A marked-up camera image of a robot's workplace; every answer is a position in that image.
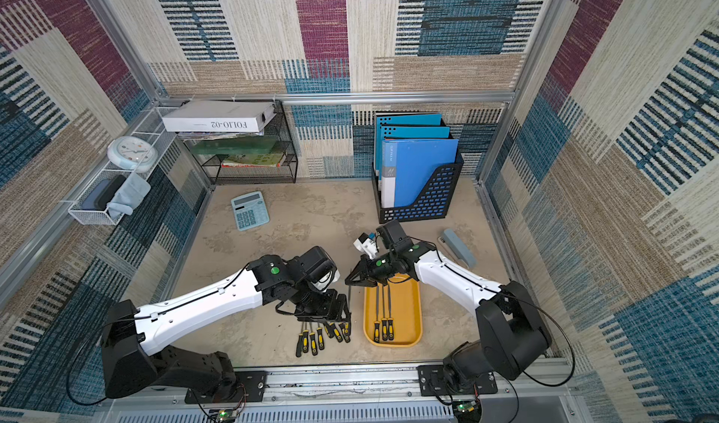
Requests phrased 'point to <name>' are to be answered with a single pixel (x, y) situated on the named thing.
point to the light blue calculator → (250, 211)
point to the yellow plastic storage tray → (406, 312)
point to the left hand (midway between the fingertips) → (341, 319)
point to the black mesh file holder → (435, 198)
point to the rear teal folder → (402, 120)
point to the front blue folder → (407, 166)
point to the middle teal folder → (409, 132)
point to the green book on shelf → (231, 145)
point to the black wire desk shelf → (248, 159)
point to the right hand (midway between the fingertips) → (346, 280)
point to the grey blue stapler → (461, 248)
